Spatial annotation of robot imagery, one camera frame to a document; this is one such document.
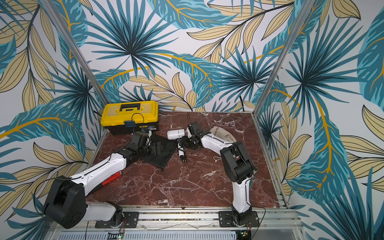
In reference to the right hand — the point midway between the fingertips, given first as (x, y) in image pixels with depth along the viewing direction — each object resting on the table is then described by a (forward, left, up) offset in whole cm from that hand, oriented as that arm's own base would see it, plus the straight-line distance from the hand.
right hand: (183, 143), depth 96 cm
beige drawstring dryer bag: (+6, -26, +1) cm, 27 cm away
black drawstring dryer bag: (+1, +10, -5) cm, 11 cm away
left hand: (-7, +15, +6) cm, 17 cm away
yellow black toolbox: (+13, +33, +12) cm, 37 cm away
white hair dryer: (+8, +5, 0) cm, 9 cm away
